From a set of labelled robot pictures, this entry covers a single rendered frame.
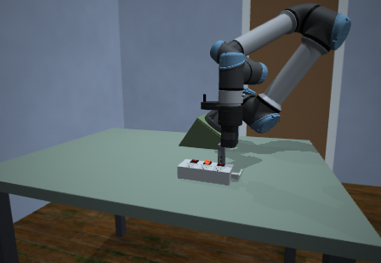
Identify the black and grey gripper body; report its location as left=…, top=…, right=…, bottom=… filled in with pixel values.
left=201, top=90, right=245, bottom=148

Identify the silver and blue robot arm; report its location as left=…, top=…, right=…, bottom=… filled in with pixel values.
left=210, top=3, right=351, bottom=134

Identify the white power strip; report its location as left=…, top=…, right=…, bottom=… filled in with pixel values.
left=178, top=159, right=242, bottom=186

